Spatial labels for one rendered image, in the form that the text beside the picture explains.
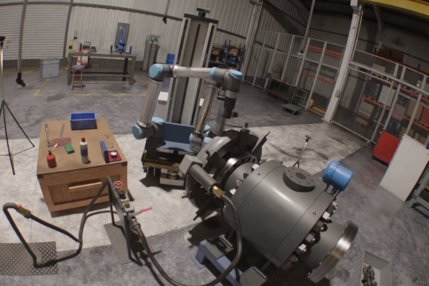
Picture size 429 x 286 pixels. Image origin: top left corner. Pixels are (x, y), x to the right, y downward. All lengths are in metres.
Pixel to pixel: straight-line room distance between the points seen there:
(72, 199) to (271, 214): 1.60
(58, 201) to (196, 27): 2.05
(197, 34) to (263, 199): 1.59
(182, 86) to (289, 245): 1.71
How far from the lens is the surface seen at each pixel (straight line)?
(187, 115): 2.19
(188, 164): 1.25
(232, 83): 1.24
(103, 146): 1.77
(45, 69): 6.99
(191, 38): 2.05
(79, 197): 1.95
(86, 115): 2.45
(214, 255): 1.48
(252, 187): 1.22
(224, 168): 1.40
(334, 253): 1.20
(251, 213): 1.21
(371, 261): 2.58
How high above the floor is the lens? 1.49
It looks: 21 degrees down
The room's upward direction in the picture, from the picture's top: 14 degrees clockwise
